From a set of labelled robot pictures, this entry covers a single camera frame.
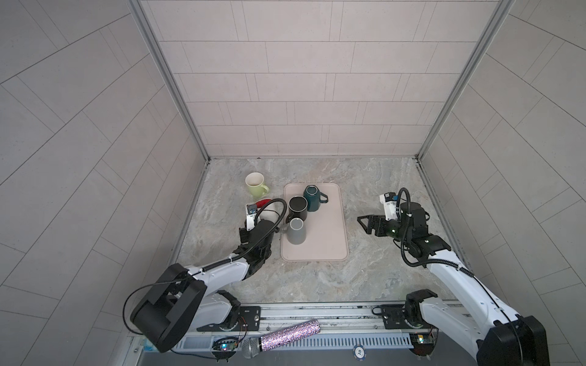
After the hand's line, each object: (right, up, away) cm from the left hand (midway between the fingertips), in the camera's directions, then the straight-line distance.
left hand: (254, 213), depth 87 cm
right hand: (+42, 0, -6) cm, 42 cm away
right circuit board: (+55, -36, -19) cm, 68 cm away
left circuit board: (-3, -34, -23) cm, 41 cm away
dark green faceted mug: (+23, +6, +4) cm, 24 cm away
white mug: (+8, +4, -15) cm, 17 cm away
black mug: (+17, +2, 0) cm, 17 cm away
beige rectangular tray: (+28, -9, +3) cm, 29 cm away
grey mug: (+16, -5, -6) cm, 18 cm away
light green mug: (-3, +12, +10) cm, 16 cm away
